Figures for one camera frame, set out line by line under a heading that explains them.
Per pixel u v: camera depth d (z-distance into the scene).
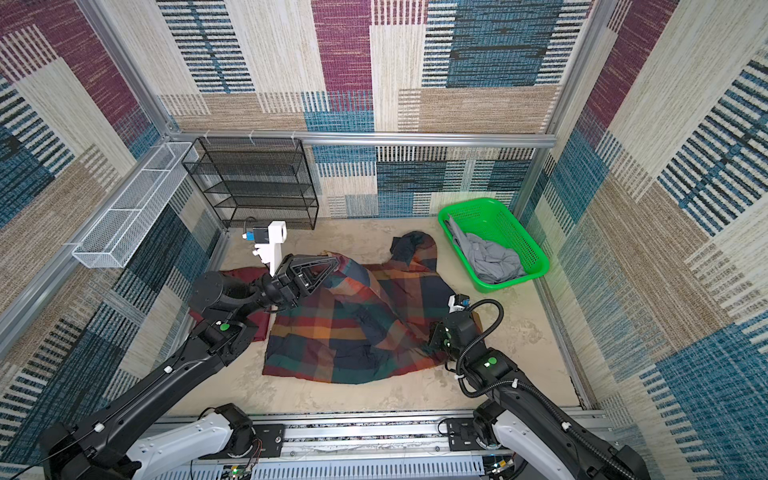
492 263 0.98
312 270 0.53
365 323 0.76
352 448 0.73
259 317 0.57
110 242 0.70
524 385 0.52
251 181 1.10
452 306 0.75
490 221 1.17
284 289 0.49
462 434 0.73
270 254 0.49
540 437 0.49
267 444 0.73
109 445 0.39
